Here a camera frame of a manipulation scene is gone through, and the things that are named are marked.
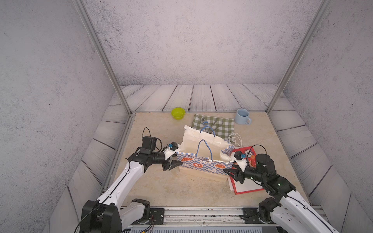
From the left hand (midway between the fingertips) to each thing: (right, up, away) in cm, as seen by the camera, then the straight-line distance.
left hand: (181, 158), depth 77 cm
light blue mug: (+43, +23, +33) cm, 59 cm away
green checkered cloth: (+27, +15, +34) cm, 46 cm away
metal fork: (+24, +14, +33) cm, 43 cm away
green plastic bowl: (-5, +26, +42) cm, 49 cm away
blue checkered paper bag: (+8, -5, 0) cm, 9 cm away
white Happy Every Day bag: (+22, +2, -6) cm, 23 cm away
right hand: (+24, -3, -3) cm, 24 cm away
